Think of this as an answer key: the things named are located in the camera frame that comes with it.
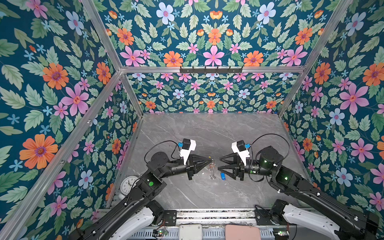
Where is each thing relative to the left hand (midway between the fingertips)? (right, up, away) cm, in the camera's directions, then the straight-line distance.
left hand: (211, 162), depth 54 cm
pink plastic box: (+13, -37, +15) cm, 42 cm away
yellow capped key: (0, 0, +8) cm, 8 cm away
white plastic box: (-9, -37, +15) cm, 41 cm away
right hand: (+4, -2, +5) cm, 7 cm away
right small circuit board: (+34, -38, +16) cm, 54 cm away
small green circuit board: (-26, -38, +17) cm, 49 cm away
